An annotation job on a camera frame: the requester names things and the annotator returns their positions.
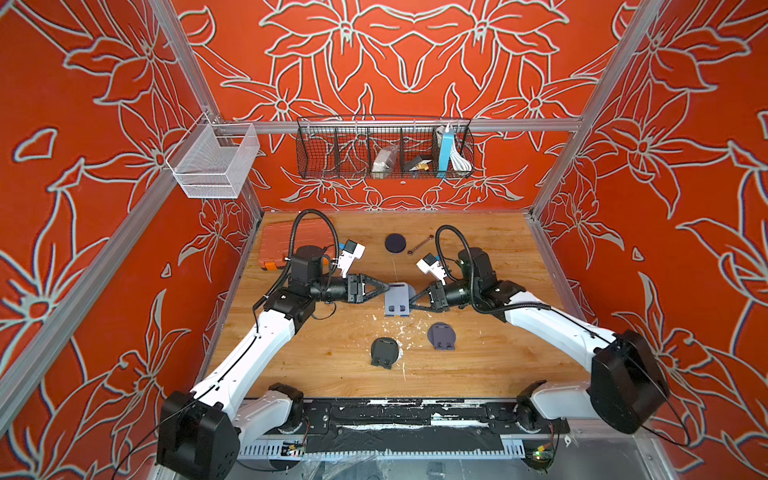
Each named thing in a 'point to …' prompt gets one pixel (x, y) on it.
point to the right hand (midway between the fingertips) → (407, 309)
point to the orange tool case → (276, 239)
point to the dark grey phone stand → (383, 352)
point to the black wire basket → (368, 147)
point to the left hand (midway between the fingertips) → (383, 289)
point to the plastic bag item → (383, 161)
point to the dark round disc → (395, 243)
